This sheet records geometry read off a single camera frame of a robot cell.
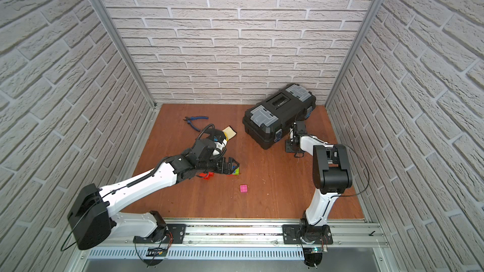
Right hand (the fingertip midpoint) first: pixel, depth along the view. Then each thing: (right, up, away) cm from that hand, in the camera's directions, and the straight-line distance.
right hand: (294, 146), depth 100 cm
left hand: (-31, -4, -22) cm, 38 cm away
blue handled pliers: (-62, +15, +10) cm, 64 cm away
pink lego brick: (-27, -17, -15) cm, 36 cm away
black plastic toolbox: (-17, +13, -11) cm, 25 cm away
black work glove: (-38, +7, +5) cm, 39 cm away
